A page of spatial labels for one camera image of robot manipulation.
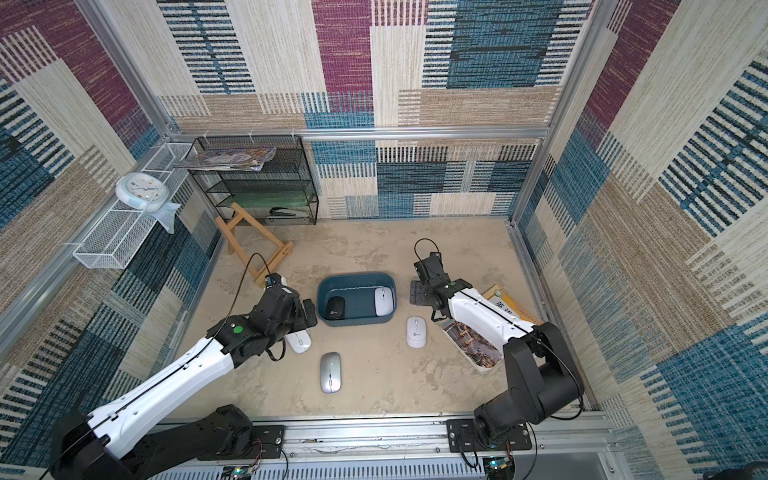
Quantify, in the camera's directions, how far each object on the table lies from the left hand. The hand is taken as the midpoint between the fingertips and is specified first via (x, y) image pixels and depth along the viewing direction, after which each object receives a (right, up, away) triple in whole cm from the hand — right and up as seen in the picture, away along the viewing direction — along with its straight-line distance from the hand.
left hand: (301, 309), depth 81 cm
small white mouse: (-2, -11, +7) cm, 13 cm away
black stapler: (-16, +30, +30) cm, 45 cm away
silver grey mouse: (+7, -18, +2) cm, 19 cm away
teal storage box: (+13, +2, +21) cm, 25 cm away
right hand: (+35, +4, +10) cm, 37 cm away
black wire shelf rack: (-21, +41, +28) cm, 54 cm away
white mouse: (+22, -2, +15) cm, 26 cm away
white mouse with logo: (+31, -9, +9) cm, 34 cm away
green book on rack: (-20, +34, +31) cm, 50 cm away
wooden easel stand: (-25, +17, +13) cm, 32 cm away
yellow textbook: (+49, -14, +4) cm, 52 cm away
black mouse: (+6, -3, +16) cm, 17 cm away
